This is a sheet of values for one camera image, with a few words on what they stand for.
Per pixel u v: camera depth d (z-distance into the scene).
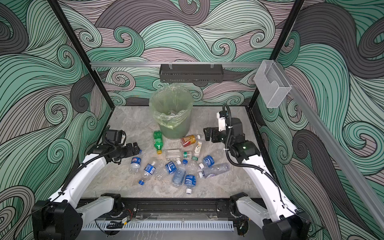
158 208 0.74
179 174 0.81
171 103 1.01
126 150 0.73
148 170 0.81
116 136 0.64
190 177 0.78
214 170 0.87
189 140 0.95
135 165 0.84
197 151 0.90
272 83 0.78
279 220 0.37
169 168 0.81
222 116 0.63
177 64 0.95
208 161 0.85
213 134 0.64
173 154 0.93
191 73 1.05
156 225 0.70
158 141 0.94
